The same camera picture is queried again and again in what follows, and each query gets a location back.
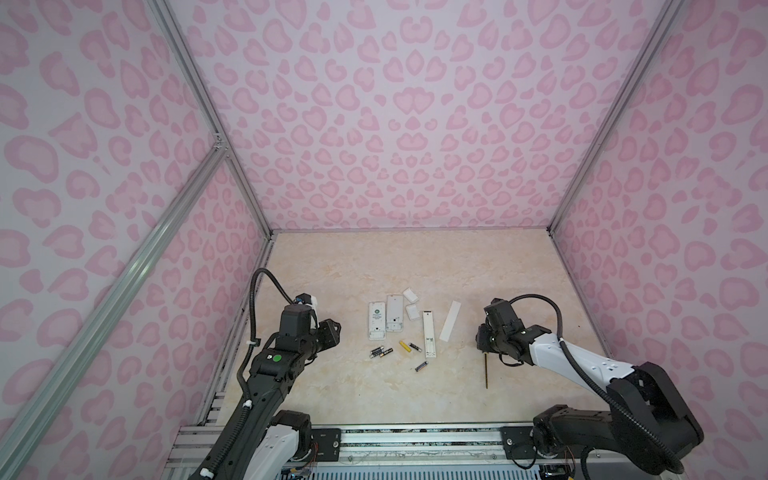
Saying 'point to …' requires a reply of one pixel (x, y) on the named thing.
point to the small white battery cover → (412, 311)
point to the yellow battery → (405, 346)
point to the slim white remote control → (429, 334)
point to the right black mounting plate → (517, 442)
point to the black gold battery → (386, 352)
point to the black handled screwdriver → (486, 370)
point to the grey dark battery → (376, 352)
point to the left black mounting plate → (328, 443)
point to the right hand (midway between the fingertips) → (481, 337)
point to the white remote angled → (394, 313)
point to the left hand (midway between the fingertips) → (337, 322)
